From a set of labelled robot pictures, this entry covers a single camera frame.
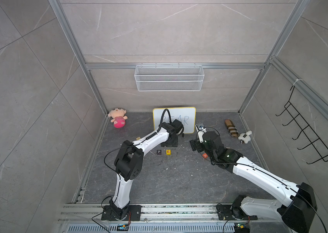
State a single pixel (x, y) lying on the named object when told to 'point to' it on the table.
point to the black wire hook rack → (324, 153)
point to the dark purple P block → (159, 152)
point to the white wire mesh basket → (169, 78)
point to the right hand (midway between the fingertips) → (200, 135)
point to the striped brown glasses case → (232, 129)
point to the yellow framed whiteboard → (187, 116)
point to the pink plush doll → (118, 116)
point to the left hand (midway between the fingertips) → (173, 142)
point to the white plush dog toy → (245, 137)
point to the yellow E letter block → (168, 152)
